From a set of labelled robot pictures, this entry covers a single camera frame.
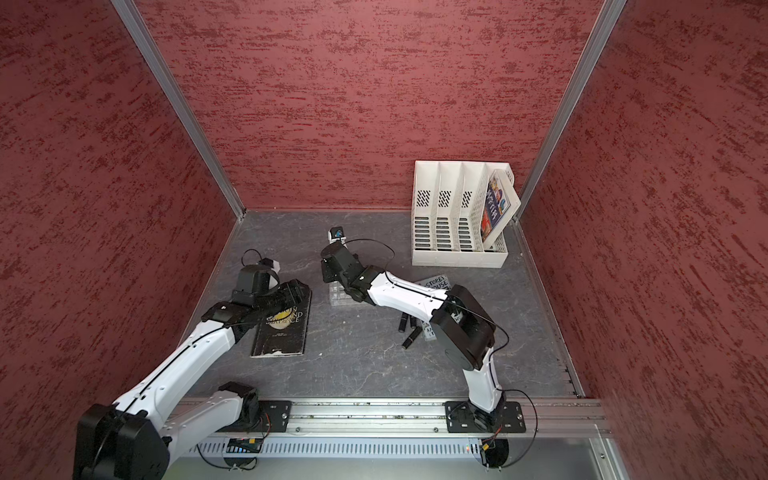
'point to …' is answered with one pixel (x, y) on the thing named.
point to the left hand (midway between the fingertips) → (299, 297)
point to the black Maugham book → (285, 334)
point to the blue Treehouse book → (439, 282)
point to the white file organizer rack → (446, 210)
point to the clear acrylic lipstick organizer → (337, 295)
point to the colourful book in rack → (501, 204)
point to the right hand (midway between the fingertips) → (332, 262)
